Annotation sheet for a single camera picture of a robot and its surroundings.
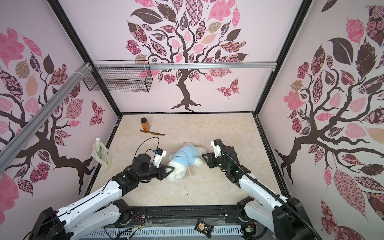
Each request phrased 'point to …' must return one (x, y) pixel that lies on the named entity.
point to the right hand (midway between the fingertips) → (205, 153)
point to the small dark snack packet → (204, 228)
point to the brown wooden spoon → (152, 133)
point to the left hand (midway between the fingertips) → (173, 171)
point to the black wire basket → (120, 75)
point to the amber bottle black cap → (145, 124)
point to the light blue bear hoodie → (186, 155)
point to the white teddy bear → (180, 169)
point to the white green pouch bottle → (101, 153)
